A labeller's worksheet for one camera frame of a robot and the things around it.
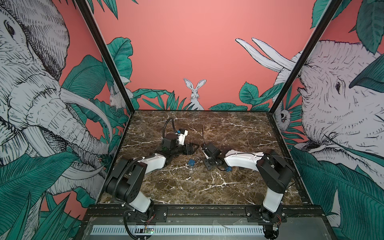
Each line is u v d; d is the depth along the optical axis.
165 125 1.15
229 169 0.90
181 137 0.82
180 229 0.70
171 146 0.72
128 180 0.45
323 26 0.75
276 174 0.48
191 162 0.92
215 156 0.71
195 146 0.84
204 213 0.76
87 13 0.71
